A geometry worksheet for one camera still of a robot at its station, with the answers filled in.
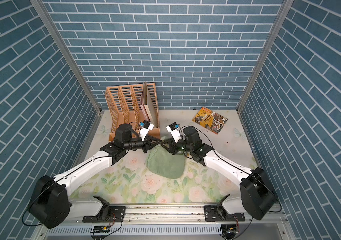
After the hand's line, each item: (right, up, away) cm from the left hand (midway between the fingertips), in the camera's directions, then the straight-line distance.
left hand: (163, 142), depth 75 cm
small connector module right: (+32, -40, -4) cm, 52 cm away
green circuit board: (-30, -42, -3) cm, 51 cm away
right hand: (0, -1, +2) cm, 3 cm away
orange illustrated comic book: (+32, +12, +38) cm, 51 cm away
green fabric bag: (-1, -11, +3) cm, 12 cm away
